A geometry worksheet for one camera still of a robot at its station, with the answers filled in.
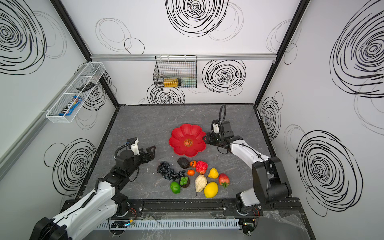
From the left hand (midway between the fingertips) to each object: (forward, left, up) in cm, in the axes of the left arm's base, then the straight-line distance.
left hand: (151, 147), depth 83 cm
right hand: (+9, -31, -1) cm, 32 cm away
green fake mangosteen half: (-16, -20, -6) cm, 26 cm away
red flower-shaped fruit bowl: (+13, -20, -11) cm, 26 cm away
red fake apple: (-7, -29, -7) cm, 30 cm away
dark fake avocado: (-5, -18, -7) cm, 20 cm away
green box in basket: (+33, -20, +21) cm, 44 cm away
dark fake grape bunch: (-9, -8, -7) cm, 14 cm away
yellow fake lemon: (-19, -34, -9) cm, 40 cm away
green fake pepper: (-18, -15, -8) cm, 25 cm away
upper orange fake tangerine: (-5, -24, -9) cm, 26 cm away
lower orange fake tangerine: (-10, -23, -9) cm, 26 cm away
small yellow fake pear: (-10, -35, -8) cm, 38 cm away
